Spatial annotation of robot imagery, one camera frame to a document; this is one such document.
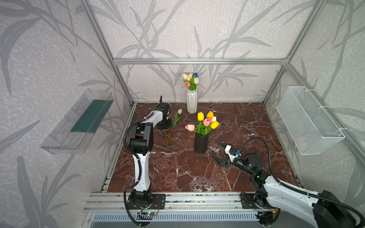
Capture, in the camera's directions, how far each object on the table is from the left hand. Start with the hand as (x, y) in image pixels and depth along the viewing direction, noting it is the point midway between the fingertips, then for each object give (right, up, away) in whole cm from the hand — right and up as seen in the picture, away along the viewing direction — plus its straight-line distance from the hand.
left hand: (168, 122), depth 105 cm
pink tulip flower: (+15, +24, -20) cm, 35 cm away
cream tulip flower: (+29, +4, -31) cm, 43 cm away
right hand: (+30, -10, -31) cm, 44 cm away
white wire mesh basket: (+71, -1, -42) cm, 83 cm away
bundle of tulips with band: (+24, +2, -38) cm, 45 cm away
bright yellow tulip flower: (+29, +1, -35) cm, 45 cm away
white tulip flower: (+20, +28, -15) cm, 38 cm away
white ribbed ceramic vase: (+18, +16, -1) cm, 24 cm away
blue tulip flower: (+20, +32, -13) cm, 40 cm away
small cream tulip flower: (+6, +3, +4) cm, 8 cm away
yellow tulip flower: (+16, +31, -11) cm, 37 cm away
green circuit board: (-3, -44, -34) cm, 56 cm away
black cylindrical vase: (+23, -11, -20) cm, 33 cm away
